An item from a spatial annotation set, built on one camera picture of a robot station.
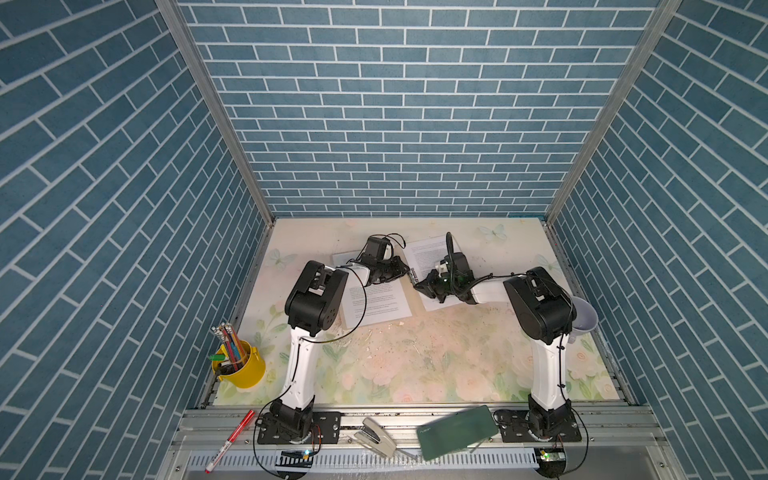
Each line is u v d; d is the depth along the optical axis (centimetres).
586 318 89
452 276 84
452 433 73
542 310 56
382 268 91
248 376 73
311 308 59
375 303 94
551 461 73
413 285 101
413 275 103
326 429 73
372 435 71
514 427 74
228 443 71
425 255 109
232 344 74
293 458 72
